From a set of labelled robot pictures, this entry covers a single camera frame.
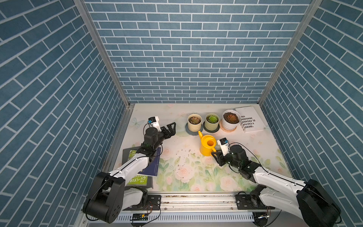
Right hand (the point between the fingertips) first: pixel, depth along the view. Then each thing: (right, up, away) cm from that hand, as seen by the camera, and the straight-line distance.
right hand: (214, 153), depth 85 cm
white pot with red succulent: (+14, +20, +14) cm, 29 cm away
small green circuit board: (-41, -30, -13) cm, 52 cm away
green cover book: (-41, -12, -9) cm, 44 cm away
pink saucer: (+13, +12, +17) cm, 25 cm away
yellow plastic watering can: (-4, +5, 0) cm, 7 cm away
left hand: (-24, +17, -1) cm, 29 cm away
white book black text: (+31, +19, +20) cm, 42 cm away
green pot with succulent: (+1, +18, +15) cm, 23 cm away
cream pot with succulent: (-11, +18, +14) cm, 25 cm away
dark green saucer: (+1, +11, +17) cm, 21 cm away
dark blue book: (-37, -8, -4) cm, 38 cm away
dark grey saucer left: (-12, +10, +16) cm, 23 cm away
